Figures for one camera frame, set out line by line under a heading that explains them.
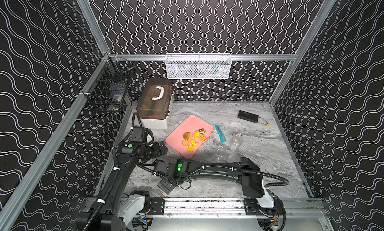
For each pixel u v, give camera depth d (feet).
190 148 3.12
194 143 3.19
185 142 3.20
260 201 2.00
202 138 3.26
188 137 3.20
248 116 3.60
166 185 2.15
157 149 2.26
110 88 3.02
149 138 2.31
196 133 3.29
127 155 1.67
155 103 3.42
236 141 3.26
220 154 3.06
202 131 3.37
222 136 3.29
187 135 3.24
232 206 2.51
